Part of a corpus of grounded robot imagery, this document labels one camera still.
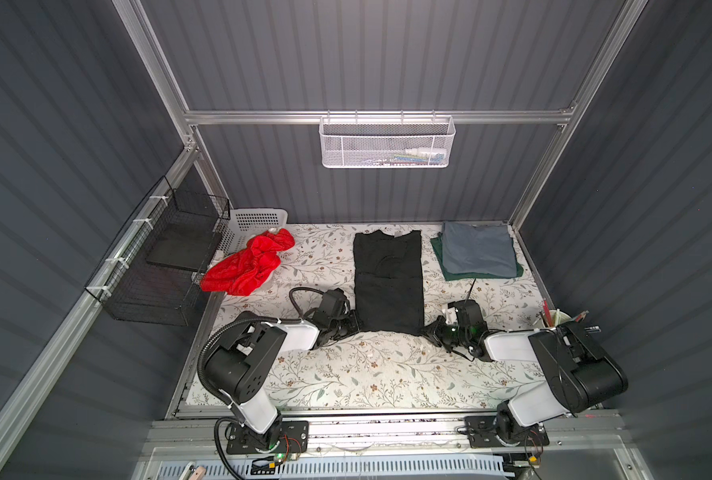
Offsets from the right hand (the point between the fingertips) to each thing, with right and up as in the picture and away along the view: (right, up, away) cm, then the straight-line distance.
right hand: (422, 333), depth 91 cm
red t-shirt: (-58, +19, +3) cm, 61 cm away
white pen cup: (+36, +6, -7) cm, 38 cm away
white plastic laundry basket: (-65, +36, +25) cm, 78 cm away
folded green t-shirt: (+10, +29, +21) cm, 37 cm away
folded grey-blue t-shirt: (+24, +26, +18) cm, 40 cm away
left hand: (-17, +2, +2) cm, 17 cm away
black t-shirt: (-9, +15, +10) cm, 20 cm away
